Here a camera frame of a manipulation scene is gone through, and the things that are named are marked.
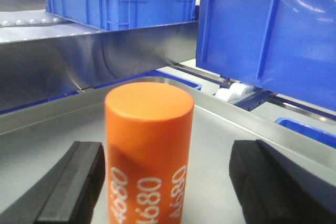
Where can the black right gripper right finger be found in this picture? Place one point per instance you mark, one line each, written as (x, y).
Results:
(275, 187)

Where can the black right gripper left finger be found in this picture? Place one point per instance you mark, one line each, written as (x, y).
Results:
(65, 187)

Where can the orange cylinder capacitor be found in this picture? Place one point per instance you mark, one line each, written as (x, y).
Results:
(147, 134)

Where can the white rack roller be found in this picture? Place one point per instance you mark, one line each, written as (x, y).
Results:
(240, 89)
(223, 95)

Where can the large smooth blue plastic bin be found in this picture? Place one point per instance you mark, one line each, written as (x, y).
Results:
(262, 24)

